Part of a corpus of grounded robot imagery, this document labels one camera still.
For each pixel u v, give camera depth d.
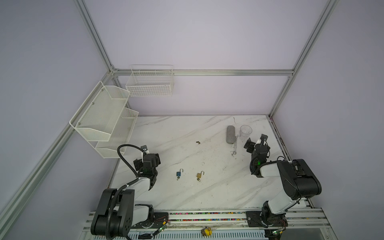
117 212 0.42
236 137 1.08
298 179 0.48
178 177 0.88
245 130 1.07
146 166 0.69
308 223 0.73
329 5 0.68
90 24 0.72
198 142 1.04
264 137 0.79
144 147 0.78
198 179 0.88
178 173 0.90
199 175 0.89
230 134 1.05
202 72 0.93
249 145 0.86
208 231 0.69
